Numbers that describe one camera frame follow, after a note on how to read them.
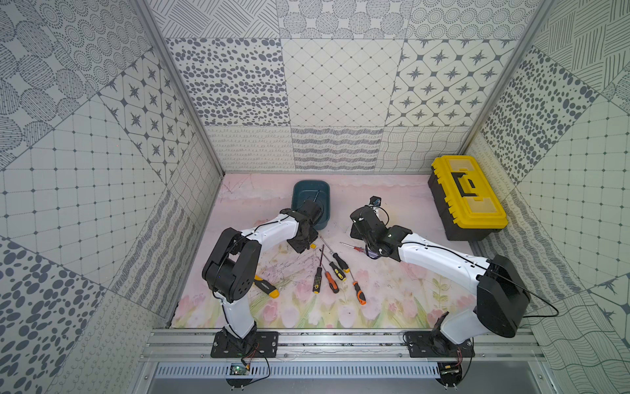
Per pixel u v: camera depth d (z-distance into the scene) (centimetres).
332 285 84
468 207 87
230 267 48
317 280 86
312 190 114
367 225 63
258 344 73
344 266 90
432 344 66
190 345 75
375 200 75
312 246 95
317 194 111
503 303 43
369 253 73
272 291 84
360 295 83
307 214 75
